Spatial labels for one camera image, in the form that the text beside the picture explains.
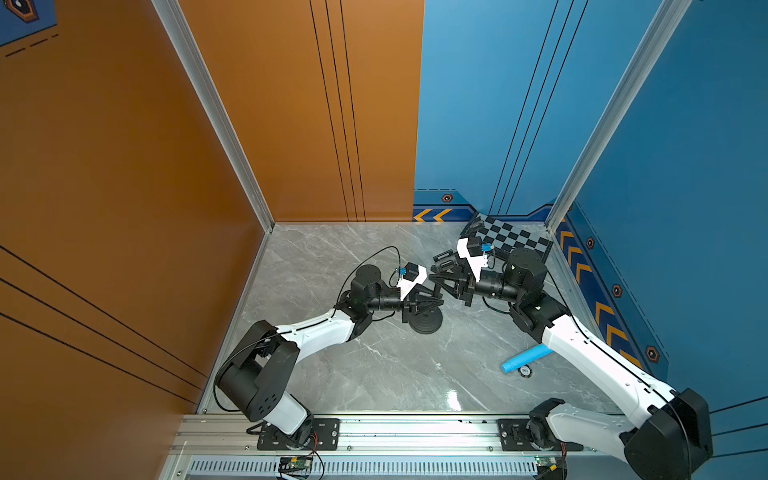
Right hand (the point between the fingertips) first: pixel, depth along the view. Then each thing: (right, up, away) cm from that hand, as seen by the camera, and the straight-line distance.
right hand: (434, 273), depth 67 cm
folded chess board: (+33, +10, +45) cm, 56 cm away
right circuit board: (+29, -46, +5) cm, 55 cm away
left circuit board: (-33, -47, +5) cm, 57 cm away
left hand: (+2, -6, +6) cm, 9 cm away
